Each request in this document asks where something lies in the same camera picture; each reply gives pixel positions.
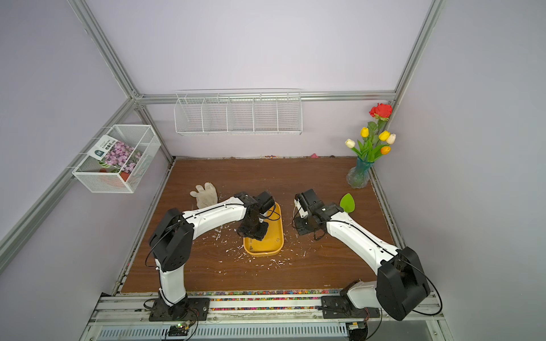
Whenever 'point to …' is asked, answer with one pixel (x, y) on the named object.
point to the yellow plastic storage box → (272, 244)
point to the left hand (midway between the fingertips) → (258, 238)
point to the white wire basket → (97, 176)
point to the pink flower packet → (116, 153)
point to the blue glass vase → (358, 177)
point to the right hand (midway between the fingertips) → (301, 223)
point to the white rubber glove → (205, 197)
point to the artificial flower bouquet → (375, 141)
